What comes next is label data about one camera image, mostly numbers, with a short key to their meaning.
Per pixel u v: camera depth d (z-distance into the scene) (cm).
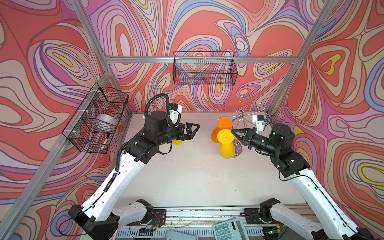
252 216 73
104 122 70
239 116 75
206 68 96
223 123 73
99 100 80
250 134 58
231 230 69
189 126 55
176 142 106
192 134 56
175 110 55
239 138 60
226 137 64
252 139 57
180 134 55
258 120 60
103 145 71
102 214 37
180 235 66
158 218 73
